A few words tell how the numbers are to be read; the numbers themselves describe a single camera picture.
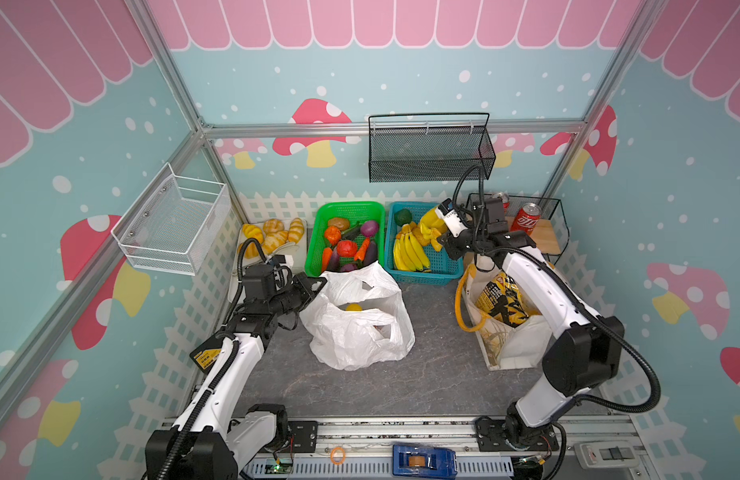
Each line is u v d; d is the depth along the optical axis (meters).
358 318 0.67
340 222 1.16
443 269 1.07
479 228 0.65
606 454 0.70
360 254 1.06
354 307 0.95
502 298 0.81
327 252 1.09
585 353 0.44
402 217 1.13
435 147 0.94
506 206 0.90
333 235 1.12
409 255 1.08
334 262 1.05
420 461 0.66
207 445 0.39
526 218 0.87
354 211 1.16
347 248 1.04
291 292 0.69
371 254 1.05
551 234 0.98
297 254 1.11
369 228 1.11
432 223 0.92
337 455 0.72
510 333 0.72
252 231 1.16
